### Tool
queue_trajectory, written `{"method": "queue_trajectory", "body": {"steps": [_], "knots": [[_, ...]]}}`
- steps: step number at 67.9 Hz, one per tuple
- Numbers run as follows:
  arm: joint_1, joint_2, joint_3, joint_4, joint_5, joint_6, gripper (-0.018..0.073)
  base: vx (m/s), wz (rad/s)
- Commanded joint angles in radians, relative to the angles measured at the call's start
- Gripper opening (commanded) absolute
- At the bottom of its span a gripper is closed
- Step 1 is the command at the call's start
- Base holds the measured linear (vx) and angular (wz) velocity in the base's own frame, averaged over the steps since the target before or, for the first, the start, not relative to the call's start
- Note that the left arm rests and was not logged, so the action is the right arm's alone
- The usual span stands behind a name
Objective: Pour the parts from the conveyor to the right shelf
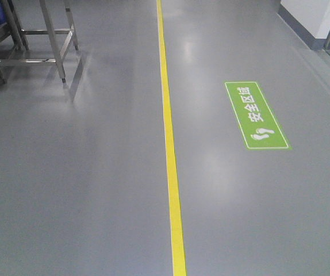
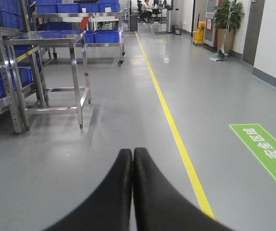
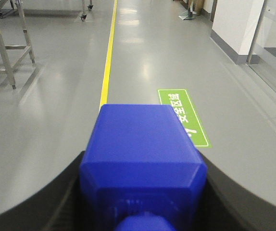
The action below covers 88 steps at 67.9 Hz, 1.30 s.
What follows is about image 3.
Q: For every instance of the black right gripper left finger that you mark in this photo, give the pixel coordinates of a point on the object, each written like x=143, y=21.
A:
x=32, y=211

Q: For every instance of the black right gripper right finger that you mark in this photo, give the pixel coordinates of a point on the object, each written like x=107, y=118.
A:
x=236, y=207

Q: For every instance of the blue plastic box with cap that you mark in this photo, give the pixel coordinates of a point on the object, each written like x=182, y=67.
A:
x=140, y=144

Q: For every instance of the steel framed glass partition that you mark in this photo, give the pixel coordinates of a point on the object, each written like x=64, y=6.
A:
x=254, y=41

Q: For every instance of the grey floor stand base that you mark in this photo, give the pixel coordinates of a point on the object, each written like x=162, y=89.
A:
x=188, y=16

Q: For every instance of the steel rack with castors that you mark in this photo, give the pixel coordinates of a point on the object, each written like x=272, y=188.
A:
x=83, y=17

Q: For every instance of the bare steel table frame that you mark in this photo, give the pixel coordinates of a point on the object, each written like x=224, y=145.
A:
x=8, y=47

